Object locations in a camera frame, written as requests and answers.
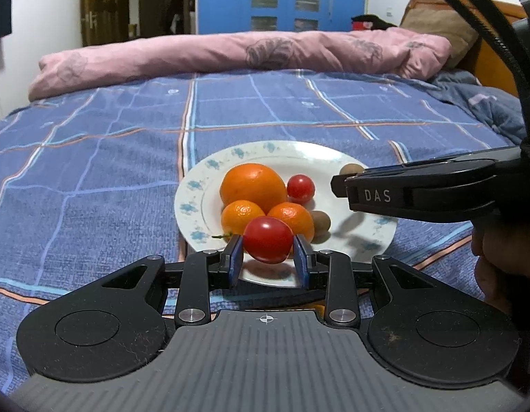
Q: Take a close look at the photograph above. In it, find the red cherry tomato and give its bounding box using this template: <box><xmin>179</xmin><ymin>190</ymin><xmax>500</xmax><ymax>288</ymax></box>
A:
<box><xmin>286</xmin><ymin>174</ymin><xmax>315</xmax><ymax>205</ymax></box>
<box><xmin>243</xmin><ymin>216</ymin><xmax>294</xmax><ymax>264</ymax></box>

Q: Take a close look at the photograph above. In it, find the small mandarin front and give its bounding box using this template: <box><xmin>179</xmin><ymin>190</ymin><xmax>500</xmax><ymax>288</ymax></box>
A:
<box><xmin>268</xmin><ymin>202</ymin><xmax>315</xmax><ymax>242</ymax></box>

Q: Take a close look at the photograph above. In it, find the small mandarin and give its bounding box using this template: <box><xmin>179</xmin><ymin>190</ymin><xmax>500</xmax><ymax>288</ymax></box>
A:
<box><xmin>221</xmin><ymin>200</ymin><xmax>265</xmax><ymax>236</ymax></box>
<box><xmin>268</xmin><ymin>202</ymin><xmax>315</xmax><ymax>242</ymax></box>

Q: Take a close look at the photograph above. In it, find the large orange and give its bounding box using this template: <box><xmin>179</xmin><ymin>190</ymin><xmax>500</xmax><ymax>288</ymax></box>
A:
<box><xmin>219</xmin><ymin>163</ymin><xmax>288</xmax><ymax>213</ymax></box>

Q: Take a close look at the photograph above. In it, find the person right hand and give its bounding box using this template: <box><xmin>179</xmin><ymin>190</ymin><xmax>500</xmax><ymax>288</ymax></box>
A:
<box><xmin>471</xmin><ymin>223</ymin><xmax>530</xmax><ymax>312</ymax></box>

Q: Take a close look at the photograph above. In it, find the white floral plate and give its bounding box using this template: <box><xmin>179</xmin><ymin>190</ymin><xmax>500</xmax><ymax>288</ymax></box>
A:
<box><xmin>174</xmin><ymin>140</ymin><xmax>397</xmax><ymax>263</ymax></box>

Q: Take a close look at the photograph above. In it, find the blue crumpled blanket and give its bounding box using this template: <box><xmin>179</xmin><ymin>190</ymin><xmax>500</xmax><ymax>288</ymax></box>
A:
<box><xmin>428</xmin><ymin>70</ymin><xmax>527</xmax><ymax>145</ymax></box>

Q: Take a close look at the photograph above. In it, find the wooden headboard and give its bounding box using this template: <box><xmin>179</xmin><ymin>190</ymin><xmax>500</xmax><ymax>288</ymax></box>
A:
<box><xmin>404</xmin><ymin>0</ymin><xmax>528</xmax><ymax>98</ymax></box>

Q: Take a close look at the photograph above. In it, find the brown pillow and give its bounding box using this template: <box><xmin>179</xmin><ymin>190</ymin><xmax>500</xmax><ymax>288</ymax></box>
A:
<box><xmin>400</xmin><ymin>8</ymin><xmax>479</xmax><ymax>69</ymax></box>

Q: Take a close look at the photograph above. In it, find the pink rolled quilt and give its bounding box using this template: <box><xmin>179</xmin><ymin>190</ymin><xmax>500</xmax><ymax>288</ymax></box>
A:
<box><xmin>28</xmin><ymin>27</ymin><xmax>451</xmax><ymax>101</ymax></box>

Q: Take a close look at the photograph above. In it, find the blue plaid bedsheet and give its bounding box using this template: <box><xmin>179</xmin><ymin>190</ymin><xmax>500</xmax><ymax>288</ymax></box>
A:
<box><xmin>0</xmin><ymin>71</ymin><xmax>509</xmax><ymax>392</ymax></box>

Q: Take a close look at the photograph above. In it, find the red black bag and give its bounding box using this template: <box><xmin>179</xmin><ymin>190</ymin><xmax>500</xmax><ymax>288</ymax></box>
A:
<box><xmin>351</xmin><ymin>14</ymin><xmax>395</xmax><ymax>31</ymax></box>

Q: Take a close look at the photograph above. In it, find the brown wooden door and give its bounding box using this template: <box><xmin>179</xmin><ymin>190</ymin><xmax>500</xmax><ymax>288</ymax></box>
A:
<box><xmin>80</xmin><ymin>0</ymin><xmax>129</xmax><ymax>47</ymax></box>

